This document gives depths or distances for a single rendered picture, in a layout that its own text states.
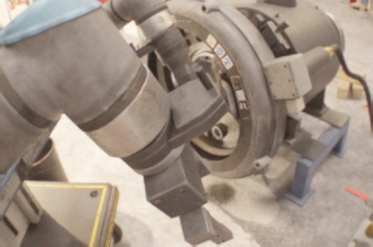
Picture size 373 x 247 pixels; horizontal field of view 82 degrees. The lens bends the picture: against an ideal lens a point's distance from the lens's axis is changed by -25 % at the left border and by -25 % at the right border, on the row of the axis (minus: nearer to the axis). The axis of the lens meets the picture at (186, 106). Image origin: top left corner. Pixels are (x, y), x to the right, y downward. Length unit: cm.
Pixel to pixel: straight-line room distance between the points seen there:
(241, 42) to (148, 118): 57
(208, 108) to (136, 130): 7
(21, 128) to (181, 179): 16
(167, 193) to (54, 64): 16
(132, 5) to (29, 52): 45
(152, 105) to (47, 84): 10
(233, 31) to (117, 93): 60
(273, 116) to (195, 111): 57
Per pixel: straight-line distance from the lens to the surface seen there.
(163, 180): 28
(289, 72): 71
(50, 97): 22
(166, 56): 64
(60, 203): 116
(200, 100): 27
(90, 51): 21
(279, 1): 129
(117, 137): 24
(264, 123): 81
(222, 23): 80
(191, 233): 29
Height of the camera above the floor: 107
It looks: 29 degrees down
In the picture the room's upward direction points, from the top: 8 degrees counter-clockwise
